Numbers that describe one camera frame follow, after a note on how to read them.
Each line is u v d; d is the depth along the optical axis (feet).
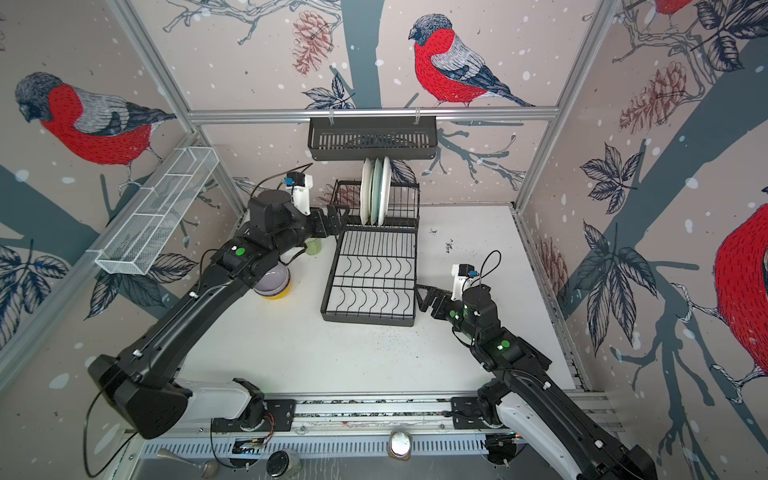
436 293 2.20
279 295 2.96
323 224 2.00
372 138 3.50
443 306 2.20
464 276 2.25
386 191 2.53
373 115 3.06
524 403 1.95
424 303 2.24
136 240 2.35
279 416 2.40
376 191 2.50
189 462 2.30
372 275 3.22
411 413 2.48
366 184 2.57
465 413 2.39
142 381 1.27
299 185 1.96
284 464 1.96
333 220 2.04
